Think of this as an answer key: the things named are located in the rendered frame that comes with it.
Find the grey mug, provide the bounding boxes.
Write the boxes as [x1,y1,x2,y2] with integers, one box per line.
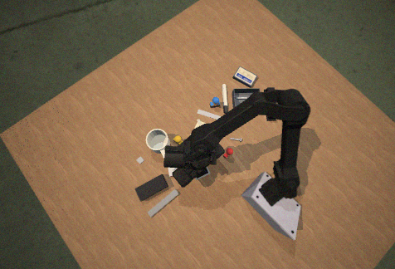
[146,129,170,158]

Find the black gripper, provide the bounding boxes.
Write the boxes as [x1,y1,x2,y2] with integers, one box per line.
[172,144,225,188]

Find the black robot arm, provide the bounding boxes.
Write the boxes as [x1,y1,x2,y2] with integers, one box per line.
[163,89,310,207]

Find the yellow rubber stamp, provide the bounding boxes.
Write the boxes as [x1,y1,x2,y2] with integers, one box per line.
[173,135,183,144]

